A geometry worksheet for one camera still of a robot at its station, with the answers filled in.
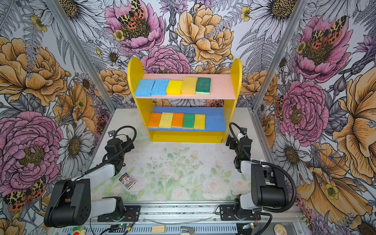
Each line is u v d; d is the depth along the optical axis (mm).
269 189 441
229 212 737
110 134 763
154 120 938
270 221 674
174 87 724
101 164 590
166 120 943
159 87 737
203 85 739
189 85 732
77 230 687
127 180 832
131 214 738
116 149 697
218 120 965
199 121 944
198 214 760
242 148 659
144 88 730
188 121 941
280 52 879
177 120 946
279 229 701
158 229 704
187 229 706
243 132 778
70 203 421
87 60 923
